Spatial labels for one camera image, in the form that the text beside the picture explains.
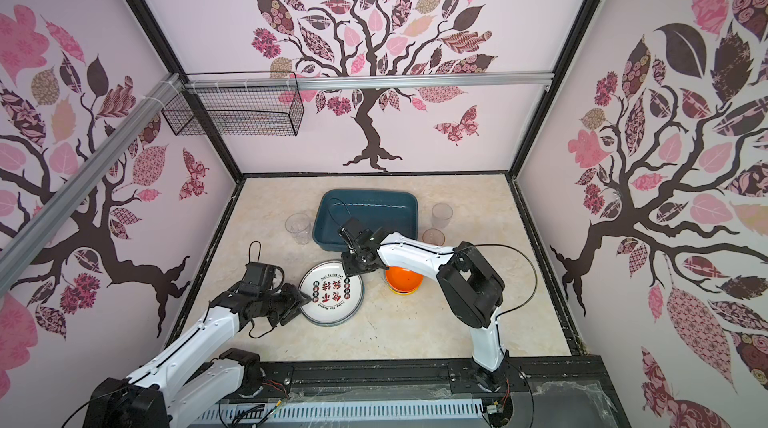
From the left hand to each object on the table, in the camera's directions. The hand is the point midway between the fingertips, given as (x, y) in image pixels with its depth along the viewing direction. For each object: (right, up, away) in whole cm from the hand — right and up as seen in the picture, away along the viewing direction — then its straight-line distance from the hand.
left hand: (308, 307), depth 83 cm
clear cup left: (-9, +22, +19) cm, 30 cm away
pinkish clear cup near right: (+38, +18, +17) cm, 45 cm away
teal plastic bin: (+25, +27, +27) cm, 46 cm away
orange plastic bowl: (+27, +7, +2) cm, 28 cm away
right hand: (+11, +11, +5) cm, 16 cm away
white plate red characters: (+8, +1, +2) cm, 8 cm away
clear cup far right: (+41, +25, +18) cm, 52 cm away
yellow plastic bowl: (+28, +3, +2) cm, 28 cm away
